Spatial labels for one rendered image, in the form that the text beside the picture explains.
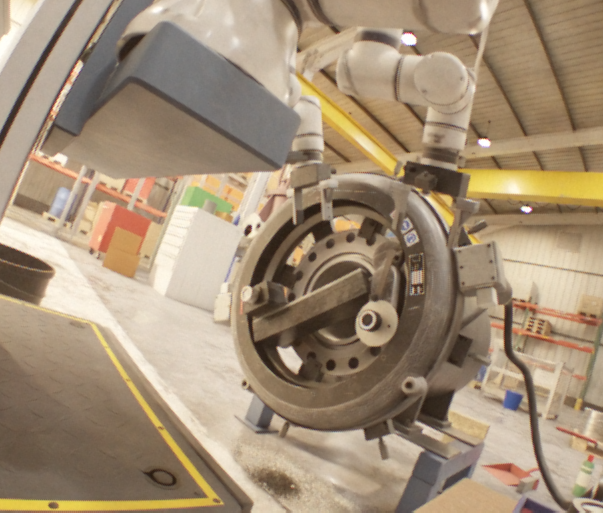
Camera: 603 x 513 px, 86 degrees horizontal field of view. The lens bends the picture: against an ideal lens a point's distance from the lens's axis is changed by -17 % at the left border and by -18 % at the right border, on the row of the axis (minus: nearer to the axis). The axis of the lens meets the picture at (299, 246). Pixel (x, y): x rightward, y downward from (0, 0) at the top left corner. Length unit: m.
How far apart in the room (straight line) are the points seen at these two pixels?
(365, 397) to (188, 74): 0.79
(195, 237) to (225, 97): 4.53
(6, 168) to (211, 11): 0.25
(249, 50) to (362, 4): 0.12
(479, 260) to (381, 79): 0.46
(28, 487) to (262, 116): 0.38
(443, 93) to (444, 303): 0.47
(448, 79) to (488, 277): 0.45
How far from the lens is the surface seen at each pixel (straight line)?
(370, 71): 0.71
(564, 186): 12.94
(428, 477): 1.25
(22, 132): 0.44
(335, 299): 0.99
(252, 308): 1.10
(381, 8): 0.40
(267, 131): 0.35
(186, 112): 0.31
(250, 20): 0.38
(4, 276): 1.14
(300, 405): 1.04
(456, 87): 0.66
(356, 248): 1.18
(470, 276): 0.91
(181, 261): 4.80
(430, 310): 0.89
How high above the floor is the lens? 0.56
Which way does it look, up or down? 7 degrees up
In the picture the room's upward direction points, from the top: 20 degrees clockwise
